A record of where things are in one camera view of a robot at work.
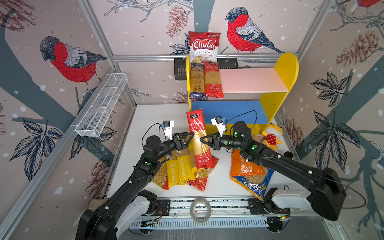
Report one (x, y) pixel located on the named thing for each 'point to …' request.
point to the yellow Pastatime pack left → (172, 169)
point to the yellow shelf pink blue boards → (251, 96)
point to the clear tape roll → (201, 200)
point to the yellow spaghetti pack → (193, 170)
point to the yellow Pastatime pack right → (185, 164)
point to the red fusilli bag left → (161, 178)
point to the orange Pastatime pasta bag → (240, 167)
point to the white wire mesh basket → (93, 121)
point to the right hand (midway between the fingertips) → (198, 143)
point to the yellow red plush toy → (270, 140)
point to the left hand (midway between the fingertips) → (190, 135)
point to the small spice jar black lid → (288, 154)
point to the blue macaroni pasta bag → (256, 184)
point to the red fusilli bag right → (201, 175)
